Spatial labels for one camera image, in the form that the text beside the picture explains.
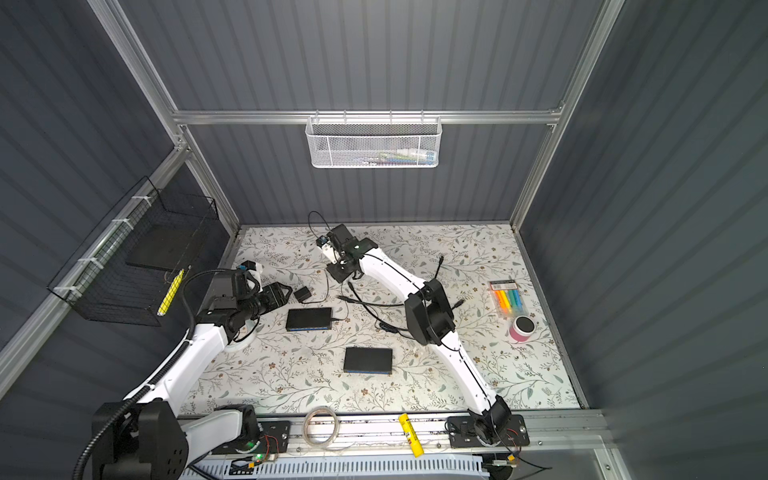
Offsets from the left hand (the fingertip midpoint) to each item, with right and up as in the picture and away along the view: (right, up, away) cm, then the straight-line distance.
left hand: (283, 292), depth 85 cm
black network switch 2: (+25, -20, 0) cm, 32 cm away
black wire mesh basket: (-32, +8, -13) cm, 36 cm away
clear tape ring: (+9, -32, -10) cm, 35 cm away
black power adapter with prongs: (+1, -3, +14) cm, 15 cm away
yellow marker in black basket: (-20, +2, -16) cm, 26 cm away
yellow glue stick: (+37, -34, -14) cm, 52 cm away
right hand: (+14, +5, +13) cm, 19 cm away
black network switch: (+5, -10, +8) cm, 14 cm away
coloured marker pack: (+70, -4, +14) cm, 72 cm away
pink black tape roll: (+70, -11, +1) cm, 71 cm away
